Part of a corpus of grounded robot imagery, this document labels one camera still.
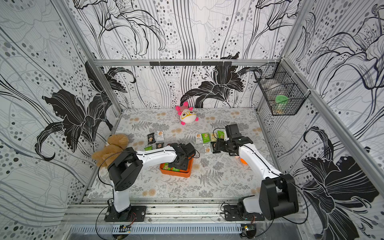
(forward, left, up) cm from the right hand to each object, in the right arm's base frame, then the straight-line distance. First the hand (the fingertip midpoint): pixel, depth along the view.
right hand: (222, 144), depth 88 cm
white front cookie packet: (+10, +41, -7) cm, 43 cm away
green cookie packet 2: (+14, -1, -10) cm, 17 cm away
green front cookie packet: (-12, +33, -6) cm, 36 cm away
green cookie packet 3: (+2, +47, -8) cm, 48 cm away
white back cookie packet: (+1, +8, -9) cm, 12 cm away
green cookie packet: (+10, +9, -9) cm, 16 cm away
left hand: (-11, +26, -11) cm, 30 cm away
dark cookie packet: (+4, +41, -9) cm, 42 cm away
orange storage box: (-16, +23, -5) cm, 28 cm away
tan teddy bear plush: (+1, +65, 0) cm, 65 cm away
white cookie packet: (+10, +14, -9) cm, 19 cm away
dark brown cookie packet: (+9, +47, -8) cm, 49 cm away
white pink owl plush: (+26, +22, -3) cm, 34 cm away
